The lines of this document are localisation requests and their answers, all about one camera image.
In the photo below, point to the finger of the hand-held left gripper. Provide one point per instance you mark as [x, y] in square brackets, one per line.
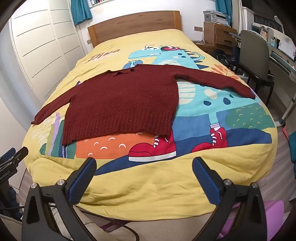
[8, 154]
[21, 153]

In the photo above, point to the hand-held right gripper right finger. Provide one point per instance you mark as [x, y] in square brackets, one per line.
[208, 182]

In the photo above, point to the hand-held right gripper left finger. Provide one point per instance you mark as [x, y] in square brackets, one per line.
[81, 180]

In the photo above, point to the dark red knit sweater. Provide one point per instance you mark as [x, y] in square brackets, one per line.
[120, 104]

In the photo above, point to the beige bed sheet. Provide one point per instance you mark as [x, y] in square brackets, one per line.
[173, 227]

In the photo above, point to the yellow dinosaur printed blanket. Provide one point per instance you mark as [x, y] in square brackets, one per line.
[150, 192]

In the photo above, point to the pink stool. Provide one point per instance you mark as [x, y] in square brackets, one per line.
[270, 213]

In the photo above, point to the white wardrobe doors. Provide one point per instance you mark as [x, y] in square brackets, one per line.
[41, 46]

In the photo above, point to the grey chair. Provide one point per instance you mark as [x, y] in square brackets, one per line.
[254, 53]

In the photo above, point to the white study desk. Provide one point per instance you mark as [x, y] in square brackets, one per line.
[282, 62]

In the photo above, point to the wooden drawer cabinet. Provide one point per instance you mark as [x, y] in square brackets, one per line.
[219, 32]

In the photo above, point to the teal curtain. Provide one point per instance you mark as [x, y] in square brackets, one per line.
[223, 7]
[81, 11]

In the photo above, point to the wooden bed headboard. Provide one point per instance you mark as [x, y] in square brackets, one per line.
[129, 27]

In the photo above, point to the white printer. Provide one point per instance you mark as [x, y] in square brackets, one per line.
[216, 17]

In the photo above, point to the white desk lamp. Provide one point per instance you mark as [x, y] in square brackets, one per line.
[278, 22]

